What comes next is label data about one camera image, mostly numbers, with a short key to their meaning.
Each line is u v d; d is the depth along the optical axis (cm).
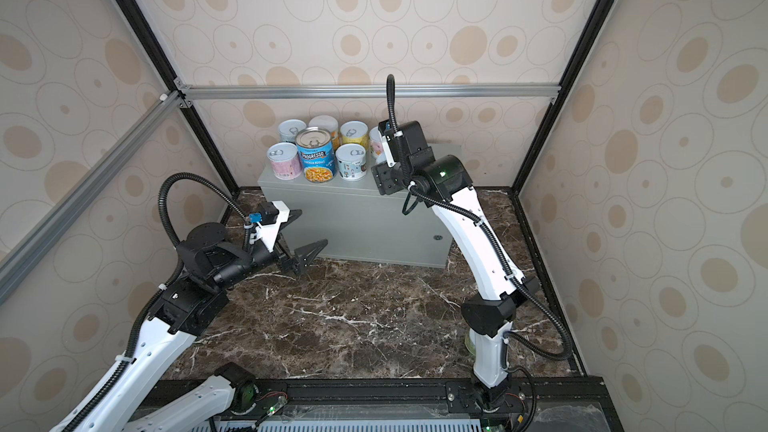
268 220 50
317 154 67
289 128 79
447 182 46
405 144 49
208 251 45
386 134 52
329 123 77
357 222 88
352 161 71
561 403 73
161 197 41
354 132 78
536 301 43
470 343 79
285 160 71
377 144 78
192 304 45
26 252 52
